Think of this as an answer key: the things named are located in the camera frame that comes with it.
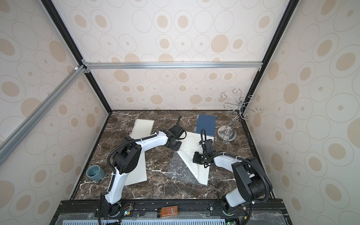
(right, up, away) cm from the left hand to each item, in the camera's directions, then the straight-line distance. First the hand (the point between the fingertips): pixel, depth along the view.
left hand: (180, 146), depth 97 cm
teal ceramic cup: (-52, -15, -12) cm, 55 cm away
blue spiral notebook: (+22, +17, +17) cm, 32 cm away
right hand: (+12, -7, -4) cm, 15 cm away
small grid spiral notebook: (-30, +12, +13) cm, 35 cm away
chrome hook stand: (+36, +9, +6) cm, 37 cm away
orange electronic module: (-5, -28, -27) cm, 39 cm away
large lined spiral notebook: (+7, +2, -5) cm, 9 cm away
